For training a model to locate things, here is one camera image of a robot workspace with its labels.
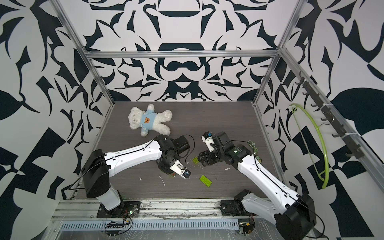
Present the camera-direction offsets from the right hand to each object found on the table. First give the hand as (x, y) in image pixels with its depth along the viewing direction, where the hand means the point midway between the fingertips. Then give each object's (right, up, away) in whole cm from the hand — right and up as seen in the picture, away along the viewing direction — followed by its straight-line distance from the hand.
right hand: (204, 153), depth 78 cm
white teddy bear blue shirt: (-34, +17, +21) cm, 44 cm away
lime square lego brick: (-4, -7, +11) cm, 13 cm away
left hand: (-17, -5, +3) cm, 18 cm away
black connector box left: (-44, -34, -5) cm, 55 cm away
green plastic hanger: (+45, -6, -20) cm, 50 cm away
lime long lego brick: (+1, -16, +5) cm, 17 cm away
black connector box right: (+19, -33, -7) cm, 39 cm away
